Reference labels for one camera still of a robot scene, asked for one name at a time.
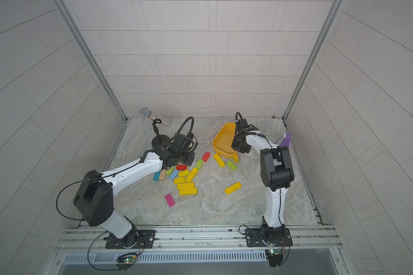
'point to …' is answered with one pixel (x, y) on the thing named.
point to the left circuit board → (127, 259)
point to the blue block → (173, 175)
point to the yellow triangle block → (236, 158)
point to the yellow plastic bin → (222, 141)
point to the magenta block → (169, 200)
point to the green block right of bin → (232, 165)
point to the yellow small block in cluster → (183, 173)
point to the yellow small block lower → (179, 180)
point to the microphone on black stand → (159, 140)
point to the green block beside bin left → (199, 164)
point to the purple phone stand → (286, 141)
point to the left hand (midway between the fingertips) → (194, 154)
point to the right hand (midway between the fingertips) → (236, 147)
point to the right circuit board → (275, 256)
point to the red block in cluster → (181, 167)
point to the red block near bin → (206, 156)
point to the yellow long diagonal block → (191, 175)
